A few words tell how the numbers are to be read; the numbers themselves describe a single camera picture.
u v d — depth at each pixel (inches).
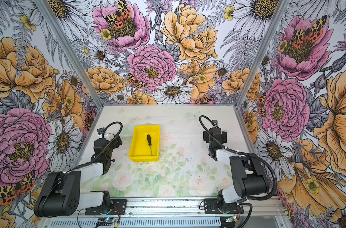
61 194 16.8
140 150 37.1
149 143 38.1
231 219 28.2
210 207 29.0
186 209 29.4
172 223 44.0
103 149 27.0
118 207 29.1
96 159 24.7
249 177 18.0
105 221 27.8
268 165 16.9
